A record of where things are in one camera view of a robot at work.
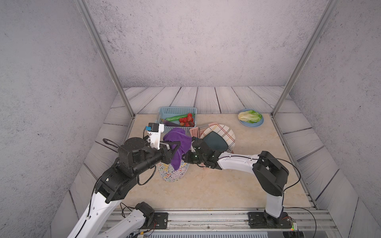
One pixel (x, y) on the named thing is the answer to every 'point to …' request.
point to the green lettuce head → (251, 116)
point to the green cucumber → (175, 117)
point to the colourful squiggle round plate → (170, 174)
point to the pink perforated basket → (197, 132)
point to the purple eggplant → (167, 123)
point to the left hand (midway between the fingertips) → (181, 144)
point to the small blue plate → (252, 125)
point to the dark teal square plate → (216, 142)
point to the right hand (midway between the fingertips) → (180, 158)
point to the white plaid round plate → (224, 131)
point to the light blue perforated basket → (165, 112)
